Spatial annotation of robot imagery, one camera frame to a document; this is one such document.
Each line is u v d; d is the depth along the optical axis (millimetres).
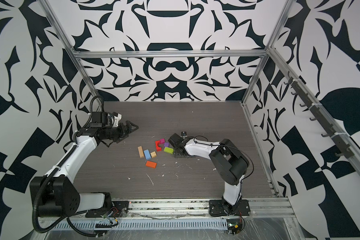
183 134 855
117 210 728
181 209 759
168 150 941
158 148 937
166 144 966
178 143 724
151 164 892
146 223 713
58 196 403
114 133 709
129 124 743
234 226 712
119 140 779
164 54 928
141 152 930
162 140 969
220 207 747
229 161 502
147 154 916
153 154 915
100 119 647
